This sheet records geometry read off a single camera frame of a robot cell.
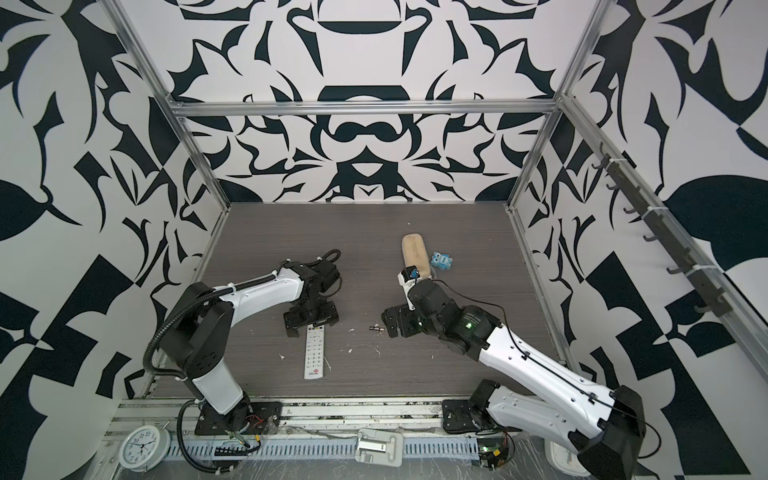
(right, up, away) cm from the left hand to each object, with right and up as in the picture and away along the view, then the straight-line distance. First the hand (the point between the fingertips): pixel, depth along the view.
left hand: (322, 323), depth 87 cm
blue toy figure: (+37, +16, +15) cm, 43 cm away
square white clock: (+57, -24, -21) cm, 66 cm away
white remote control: (-1, -7, -4) cm, 9 cm away
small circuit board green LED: (+43, -25, -16) cm, 52 cm away
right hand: (+21, +7, -13) cm, 25 cm away
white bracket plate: (+17, -23, -18) cm, 34 cm away
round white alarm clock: (-36, -22, -20) cm, 46 cm away
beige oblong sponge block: (+28, +19, +15) cm, 37 cm away
